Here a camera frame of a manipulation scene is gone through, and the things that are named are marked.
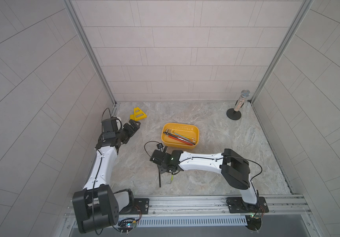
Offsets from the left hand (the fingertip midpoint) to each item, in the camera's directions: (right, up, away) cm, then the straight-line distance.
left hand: (138, 124), depth 82 cm
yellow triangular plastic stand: (-7, +5, +26) cm, 27 cm away
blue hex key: (+25, -9, +12) cm, 29 cm away
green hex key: (+19, -29, -2) cm, 35 cm away
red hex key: (+24, -11, +12) cm, 29 cm away
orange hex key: (+24, -9, +12) cm, 28 cm away
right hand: (+13, -24, +1) cm, 28 cm away
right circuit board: (+58, -45, -14) cm, 75 cm away
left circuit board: (-1, -43, -17) cm, 47 cm away
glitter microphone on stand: (+65, +6, +25) cm, 70 cm away
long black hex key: (+17, -8, +15) cm, 24 cm away
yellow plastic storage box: (+30, -5, +17) cm, 34 cm away
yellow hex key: (+27, -9, +13) cm, 31 cm away
